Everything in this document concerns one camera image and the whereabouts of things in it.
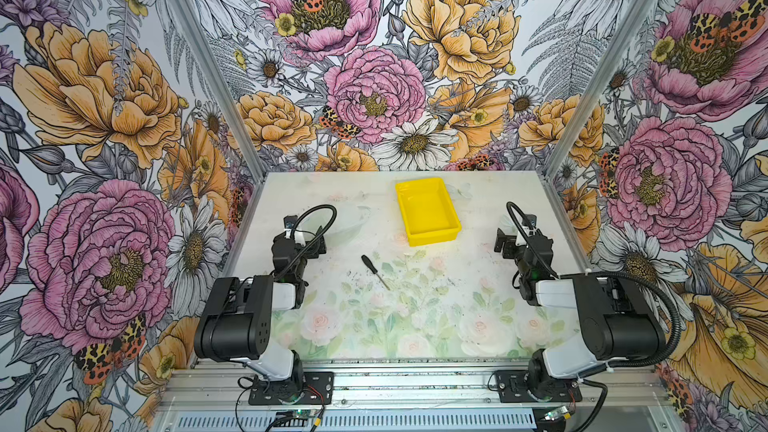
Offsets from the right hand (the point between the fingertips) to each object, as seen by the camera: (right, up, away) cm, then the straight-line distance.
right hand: (513, 237), depth 94 cm
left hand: (-64, +1, 0) cm, 64 cm away
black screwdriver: (-44, -10, +1) cm, 45 cm away
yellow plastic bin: (-25, +8, +15) cm, 30 cm away
